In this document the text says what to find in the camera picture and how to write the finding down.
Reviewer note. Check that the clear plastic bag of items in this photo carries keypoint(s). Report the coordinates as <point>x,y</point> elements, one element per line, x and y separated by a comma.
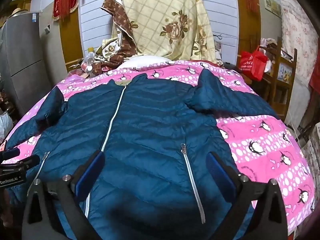
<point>87,63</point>

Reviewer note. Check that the wooden chair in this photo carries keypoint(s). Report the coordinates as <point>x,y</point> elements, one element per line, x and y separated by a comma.
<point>278,83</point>

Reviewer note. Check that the pink penguin bed quilt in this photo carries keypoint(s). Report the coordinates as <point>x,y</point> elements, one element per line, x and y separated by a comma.
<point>262,148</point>

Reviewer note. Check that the brown floral cloth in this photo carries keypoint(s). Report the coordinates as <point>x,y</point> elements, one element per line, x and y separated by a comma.
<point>121,45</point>

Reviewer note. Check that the cream floral quilt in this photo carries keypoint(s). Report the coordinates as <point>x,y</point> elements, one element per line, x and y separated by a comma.
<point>175,29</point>

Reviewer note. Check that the floral pink mattress cover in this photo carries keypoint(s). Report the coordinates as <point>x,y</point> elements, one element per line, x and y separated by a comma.
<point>299,34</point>

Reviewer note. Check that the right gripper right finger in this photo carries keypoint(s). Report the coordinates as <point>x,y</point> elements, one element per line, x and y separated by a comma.
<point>269,218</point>

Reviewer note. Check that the white pillow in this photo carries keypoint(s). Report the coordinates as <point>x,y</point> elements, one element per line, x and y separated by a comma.
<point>142,61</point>

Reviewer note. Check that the grey refrigerator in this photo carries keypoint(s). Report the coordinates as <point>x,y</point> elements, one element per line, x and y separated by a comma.
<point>23,71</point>

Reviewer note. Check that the red shopping bag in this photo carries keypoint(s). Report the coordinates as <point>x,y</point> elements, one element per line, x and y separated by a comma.
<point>253,64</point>

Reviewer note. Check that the red cloth on furniture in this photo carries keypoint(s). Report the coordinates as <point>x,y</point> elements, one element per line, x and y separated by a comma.
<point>315,77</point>

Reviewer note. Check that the dark blue puffer jacket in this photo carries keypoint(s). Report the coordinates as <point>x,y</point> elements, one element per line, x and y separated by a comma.
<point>155,135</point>

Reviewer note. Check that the white plastic bag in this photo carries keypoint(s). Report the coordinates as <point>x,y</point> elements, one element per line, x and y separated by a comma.
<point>6,125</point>

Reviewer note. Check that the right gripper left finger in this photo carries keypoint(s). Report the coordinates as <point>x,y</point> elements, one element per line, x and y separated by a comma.
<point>41,221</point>

